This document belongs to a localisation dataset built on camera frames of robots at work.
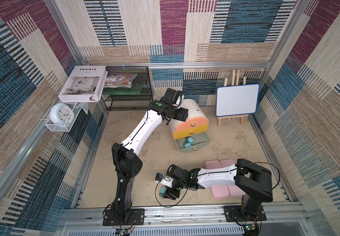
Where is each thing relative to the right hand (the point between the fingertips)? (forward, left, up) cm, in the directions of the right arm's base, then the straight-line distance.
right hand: (164, 189), depth 81 cm
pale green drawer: (+26, -22, +7) cm, 35 cm away
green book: (+59, +21, +21) cm, 66 cm away
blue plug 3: (-1, +1, +2) cm, 2 cm away
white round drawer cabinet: (+38, -19, +22) cm, 48 cm away
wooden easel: (+57, -45, +26) cm, 77 cm away
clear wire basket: (+30, +43, +33) cm, 62 cm away
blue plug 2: (+28, -16, +4) cm, 33 cm away
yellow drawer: (+29, -16, +13) cm, 36 cm away
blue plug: (+26, -14, +4) cm, 30 cm away
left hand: (+34, -10, +24) cm, 43 cm away
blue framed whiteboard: (+54, -50, +15) cm, 75 cm away
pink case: (-1, -31, 0) cm, 31 cm away
